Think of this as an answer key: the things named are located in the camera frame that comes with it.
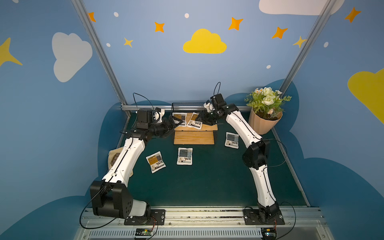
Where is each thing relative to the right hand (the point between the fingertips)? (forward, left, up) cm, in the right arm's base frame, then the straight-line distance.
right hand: (200, 119), depth 92 cm
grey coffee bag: (-17, +9, -18) cm, 26 cm away
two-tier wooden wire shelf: (+4, +7, -18) cm, 20 cm away
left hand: (-13, +11, +9) cm, 19 cm away
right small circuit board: (-55, -37, -22) cm, 70 cm away
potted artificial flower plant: (+10, -43, +2) cm, 44 cm away
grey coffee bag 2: (-3, -23, -16) cm, 28 cm away
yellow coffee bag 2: (+3, +12, -1) cm, 12 cm away
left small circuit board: (-59, +25, -20) cm, 67 cm away
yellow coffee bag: (-22, +27, -18) cm, 39 cm away
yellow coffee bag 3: (-2, +4, -1) cm, 5 cm away
